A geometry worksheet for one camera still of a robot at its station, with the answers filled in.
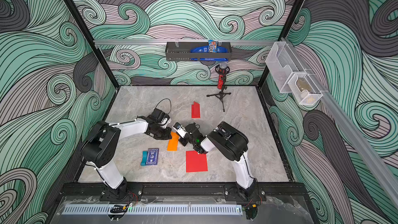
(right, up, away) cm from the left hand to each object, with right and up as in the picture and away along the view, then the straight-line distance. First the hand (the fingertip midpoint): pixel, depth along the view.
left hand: (171, 135), depth 92 cm
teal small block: (-14, -12, -9) cm, 20 cm away
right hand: (+5, +2, +4) cm, 7 cm away
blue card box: (-9, -9, -9) cm, 16 cm away
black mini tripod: (+33, +25, +15) cm, 44 cm away
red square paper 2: (+15, -13, -9) cm, 21 cm away
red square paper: (+15, +14, +15) cm, 25 cm away
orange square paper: (+1, -5, -2) cm, 5 cm away
